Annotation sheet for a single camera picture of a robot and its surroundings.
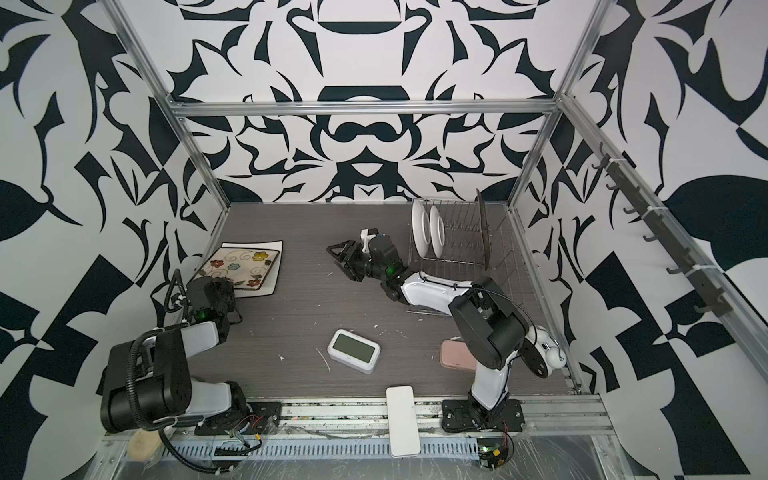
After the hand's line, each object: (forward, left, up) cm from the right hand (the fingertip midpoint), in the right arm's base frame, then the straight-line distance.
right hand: (328, 253), depth 81 cm
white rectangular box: (-37, -19, -16) cm, 44 cm away
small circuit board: (-42, -40, -22) cm, 62 cm away
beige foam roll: (-41, +39, -15) cm, 58 cm away
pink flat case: (-20, -35, -23) cm, 46 cm away
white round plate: (+14, -31, -8) cm, 35 cm away
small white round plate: (+15, -26, -8) cm, 31 cm away
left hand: (+1, +32, -8) cm, 33 cm away
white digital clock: (-20, -6, -17) cm, 27 cm away
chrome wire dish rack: (+19, -44, -20) cm, 52 cm away
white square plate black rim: (0, +22, -16) cm, 27 cm away
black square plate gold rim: (+20, -50, -19) cm, 58 cm away
